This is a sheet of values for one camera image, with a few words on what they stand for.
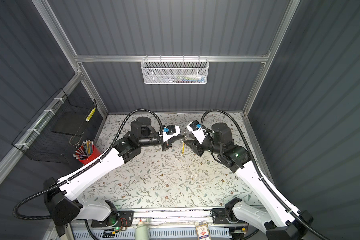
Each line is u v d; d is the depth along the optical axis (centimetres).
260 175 43
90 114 81
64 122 79
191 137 68
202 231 69
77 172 43
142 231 65
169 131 53
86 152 85
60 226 69
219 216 73
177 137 56
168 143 59
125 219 72
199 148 59
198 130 56
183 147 69
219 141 52
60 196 39
